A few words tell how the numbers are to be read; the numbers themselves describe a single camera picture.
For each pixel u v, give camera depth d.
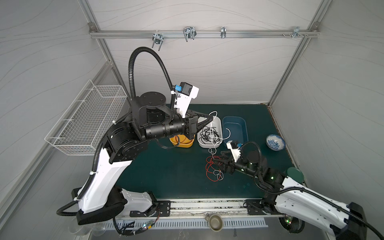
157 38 0.79
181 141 0.95
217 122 1.04
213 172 0.86
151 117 0.32
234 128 1.06
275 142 0.97
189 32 0.77
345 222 0.42
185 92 0.38
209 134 1.01
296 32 0.77
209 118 0.45
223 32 0.78
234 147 0.63
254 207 0.70
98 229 0.68
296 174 0.75
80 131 0.66
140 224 0.70
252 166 0.58
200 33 0.78
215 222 0.69
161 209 0.73
